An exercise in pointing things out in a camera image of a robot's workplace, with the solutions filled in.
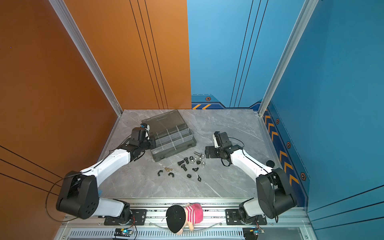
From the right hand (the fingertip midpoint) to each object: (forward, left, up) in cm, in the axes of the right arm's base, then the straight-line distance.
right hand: (211, 151), depth 89 cm
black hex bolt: (-4, +19, -6) cm, 21 cm away
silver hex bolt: (+2, +9, -6) cm, 11 cm away
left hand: (+6, +34, +5) cm, 35 cm away
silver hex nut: (0, +5, -6) cm, 8 cm away
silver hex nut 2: (-5, +5, -7) cm, 9 cm away
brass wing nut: (-8, +26, -6) cm, 28 cm away
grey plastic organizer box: (+14, +25, -2) cm, 29 cm away
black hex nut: (-1, +12, -6) cm, 14 cm away
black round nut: (-13, +13, -6) cm, 19 cm away
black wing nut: (-12, +31, -6) cm, 34 cm away
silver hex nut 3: (-4, +12, -6) cm, 13 cm away
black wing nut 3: (-14, +7, -7) cm, 17 cm away
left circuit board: (-39, +44, -8) cm, 59 cm away
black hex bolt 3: (-7, +16, -6) cm, 19 cm away
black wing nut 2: (-8, +9, -7) cm, 14 cm away
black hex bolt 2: (-2, +16, -6) cm, 17 cm away
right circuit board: (-39, -18, -10) cm, 44 cm away
